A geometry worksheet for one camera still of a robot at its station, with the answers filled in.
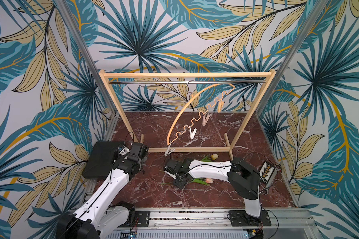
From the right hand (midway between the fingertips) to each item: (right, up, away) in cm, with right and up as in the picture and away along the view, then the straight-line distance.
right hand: (179, 180), depth 86 cm
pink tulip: (+13, 0, -1) cm, 13 cm away
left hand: (-21, +14, -5) cm, 26 cm away
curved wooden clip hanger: (+32, +51, +28) cm, 66 cm away
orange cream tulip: (+20, +11, +8) cm, 24 cm away
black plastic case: (-45, +12, 0) cm, 47 cm away
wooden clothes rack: (-38, +66, +9) cm, 76 cm away
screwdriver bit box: (+52, +5, +3) cm, 53 cm away
